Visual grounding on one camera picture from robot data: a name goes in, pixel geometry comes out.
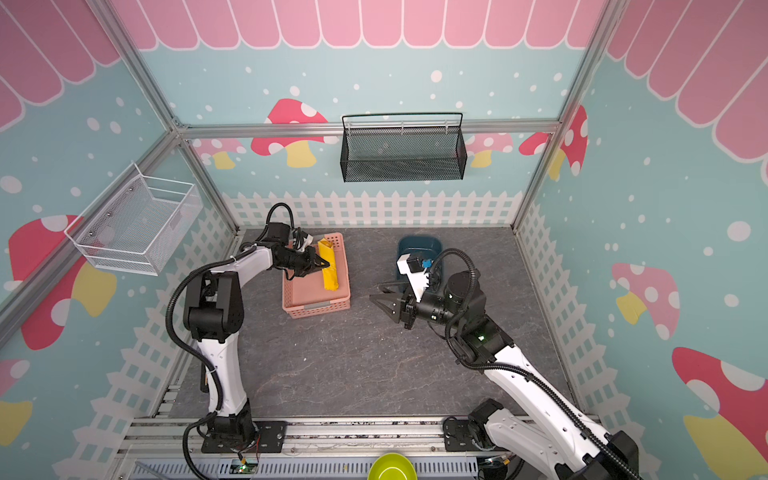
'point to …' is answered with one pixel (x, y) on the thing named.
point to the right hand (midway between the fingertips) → (375, 294)
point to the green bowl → (392, 466)
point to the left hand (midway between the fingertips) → (328, 266)
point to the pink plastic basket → (305, 295)
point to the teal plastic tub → (419, 246)
